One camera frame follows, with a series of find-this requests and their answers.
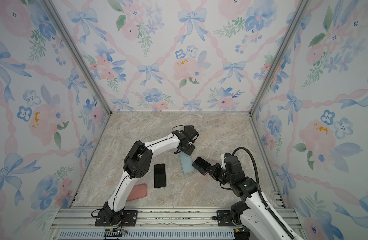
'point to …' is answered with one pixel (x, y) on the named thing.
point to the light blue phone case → (186, 163)
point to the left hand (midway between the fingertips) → (189, 148)
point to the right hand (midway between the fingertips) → (205, 167)
